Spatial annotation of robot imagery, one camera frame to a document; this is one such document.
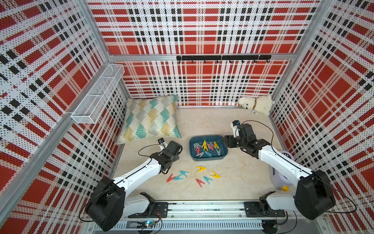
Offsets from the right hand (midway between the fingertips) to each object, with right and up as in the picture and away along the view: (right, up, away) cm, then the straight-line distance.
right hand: (229, 138), depth 86 cm
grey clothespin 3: (-20, -6, +12) cm, 24 cm away
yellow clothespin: (-7, -6, +10) cm, 13 cm away
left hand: (-34, -10, +2) cm, 35 cm away
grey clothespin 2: (-17, -11, +7) cm, 22 cm away
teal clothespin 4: (-31, -23, -2) cm, 39 cm away
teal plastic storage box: (-11, -2, +15) cm, 18 cm away
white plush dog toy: (+33, +23, +28) cm, 49 cm away
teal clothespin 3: (-28, -21, 0) cm, 35 cm away
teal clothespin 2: (-14, -24, -2) cm, 28 cm away
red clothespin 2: (-19, -9, +8) cm, 22 cm away
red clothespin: (-10, -7, +10) cm, 15 cm away
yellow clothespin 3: (-14, -6, +10) cm, 19 cm away
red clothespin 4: (-35, -23, -2) cm, 42 cm away
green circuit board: (-44, -39, -17) cm, 61 cm away
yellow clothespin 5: (-17, -19, +2) cm, 25 cm away
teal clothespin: (-12, -11, +7) cm, 18 cm away
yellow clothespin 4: (-8, -21, -2) cm, 23 cm away
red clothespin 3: (-18, -25, -3) cm, 31 cm away
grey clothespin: (-6, -10, +7) cm, 13 cm away
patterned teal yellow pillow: (-47, +13, +7) cm, 49 cm away
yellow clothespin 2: (-14, -6, +10) cm, 19 cm away
